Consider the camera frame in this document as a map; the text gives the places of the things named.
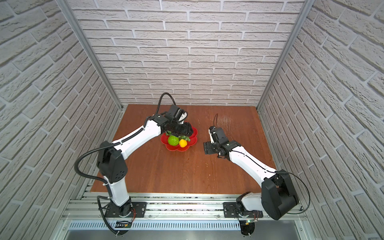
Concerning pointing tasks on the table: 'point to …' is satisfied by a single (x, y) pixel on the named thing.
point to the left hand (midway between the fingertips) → (191, 130)
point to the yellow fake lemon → (183, 143)
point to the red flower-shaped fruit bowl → (193, 139)
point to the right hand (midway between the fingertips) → (210, 144)
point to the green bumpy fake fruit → (173, 140)
